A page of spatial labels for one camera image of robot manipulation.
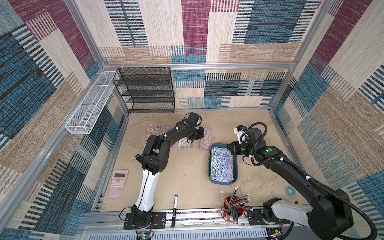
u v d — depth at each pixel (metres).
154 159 0.57
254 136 0.62
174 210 0.76
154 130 1.09
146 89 1.08
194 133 0.87
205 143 1.01
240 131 0.74
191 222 0.73
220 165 0.88
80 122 0.70
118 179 0.85
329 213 0.40
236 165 0.87
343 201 0.38
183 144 1.00
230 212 0.67
